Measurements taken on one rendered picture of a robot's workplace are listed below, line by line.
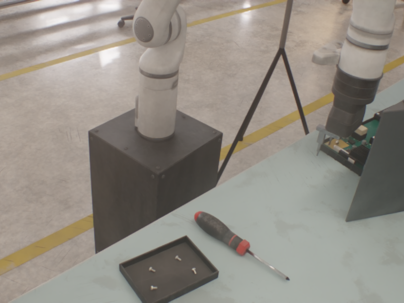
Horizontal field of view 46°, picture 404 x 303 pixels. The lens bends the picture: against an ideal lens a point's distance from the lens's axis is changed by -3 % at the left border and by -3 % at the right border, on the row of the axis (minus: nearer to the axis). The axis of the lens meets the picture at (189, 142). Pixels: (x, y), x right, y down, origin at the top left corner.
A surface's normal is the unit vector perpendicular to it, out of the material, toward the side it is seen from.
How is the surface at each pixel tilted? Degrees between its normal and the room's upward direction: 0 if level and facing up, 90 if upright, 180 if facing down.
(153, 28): 94
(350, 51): 81
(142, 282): 0
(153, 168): 0
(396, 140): 90
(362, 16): 97
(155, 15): 92
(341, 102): 101
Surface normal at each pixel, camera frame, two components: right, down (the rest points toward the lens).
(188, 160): 0.76, 0.41
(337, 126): -0.64, 0.40
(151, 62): -0.14, -0.59
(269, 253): 0.07, -0.82
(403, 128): 0.28, 0.56
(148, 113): -0.37, 0.50
